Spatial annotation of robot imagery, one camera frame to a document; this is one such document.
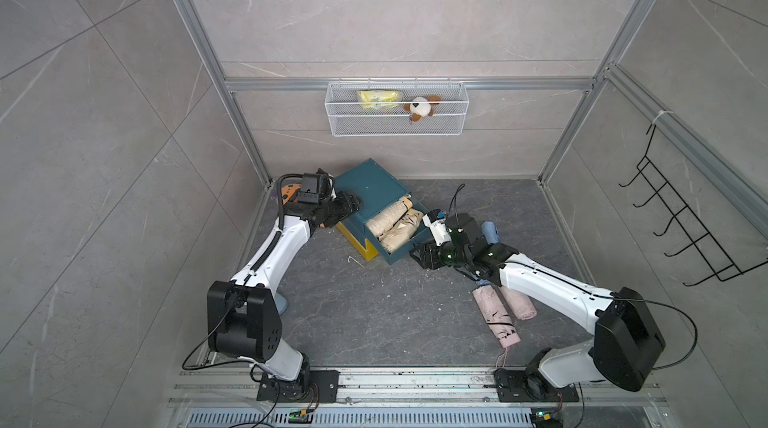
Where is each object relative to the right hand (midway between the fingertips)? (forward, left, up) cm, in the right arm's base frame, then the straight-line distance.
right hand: (419, 250), depth 82 cm
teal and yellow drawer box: (+17, +11, +6) cm, 21 cm away
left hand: (+13, +17, +6) cm, 23 cm away
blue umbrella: (+13, -26, -11) cm, 31 cm away
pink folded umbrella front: (-14, -22, -12) cm, 28 cm away
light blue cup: (-9, +40, -13) cm, 43 cm away
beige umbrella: (+8, +8, +4) cm, 13 cm away
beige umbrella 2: (+4, +5, +3) cm, 7 cm away
